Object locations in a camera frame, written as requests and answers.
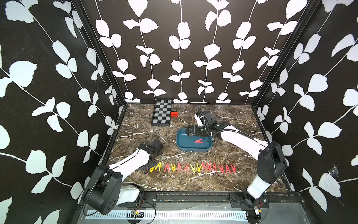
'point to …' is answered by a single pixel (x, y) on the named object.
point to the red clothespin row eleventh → (234, 168)
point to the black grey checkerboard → (162, 112)
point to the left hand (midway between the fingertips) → (148, 162)
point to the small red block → (174, 114)
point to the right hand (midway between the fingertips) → (189, 129)
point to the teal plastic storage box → (185, 143)
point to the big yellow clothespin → (151, 169)
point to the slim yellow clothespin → (159, 165)
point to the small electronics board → (135, 214)
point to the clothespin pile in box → (199, 141)
